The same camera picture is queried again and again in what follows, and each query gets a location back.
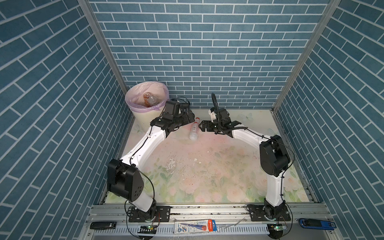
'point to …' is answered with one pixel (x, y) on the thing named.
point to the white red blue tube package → (185, 227)
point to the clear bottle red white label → (150, 100)
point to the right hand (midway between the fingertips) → (202, 124)
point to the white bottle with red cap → (193, 131)
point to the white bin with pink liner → (142, 115)
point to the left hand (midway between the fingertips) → (189, 116)
